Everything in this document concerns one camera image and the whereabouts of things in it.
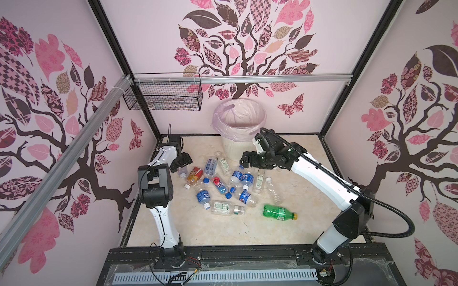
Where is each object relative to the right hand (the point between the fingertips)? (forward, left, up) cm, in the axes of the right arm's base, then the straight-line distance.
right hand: (247, 160), depth 77 cm
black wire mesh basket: (+40, +43, +10) cm, 60 cm away
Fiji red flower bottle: (-3, +13, -19) cm, 23 cm away
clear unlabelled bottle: (+8, +35, -20) cm, 41 cm away
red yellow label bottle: (+5, +28, -19) cm, 34 cm away
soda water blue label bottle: (+9, +19, -18) cm, 28 cm away
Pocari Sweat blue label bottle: (-8, +22, -18) cm, 29 cm away
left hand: (+11, +35, -19) cm, 41 cm away
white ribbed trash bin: (+15, +6, -11) cm, 20 cm away
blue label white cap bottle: (+1, -1, -19) cm, 19 cm away
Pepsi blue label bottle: (-9, +1, -19) cm, 21 cm away
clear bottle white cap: (-5, -17, -26) cm, 31 cm away
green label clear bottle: (+11, +12, -19) cm, 25 cm away
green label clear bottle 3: (0, -7, -19) cm, 21 cm away
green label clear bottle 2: (-14, +10, -18) cm, 25 cm away
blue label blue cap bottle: (+4, +4, -19) cm, 20 cm away
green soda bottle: (-17, -14, -19) cm, 29 cm away
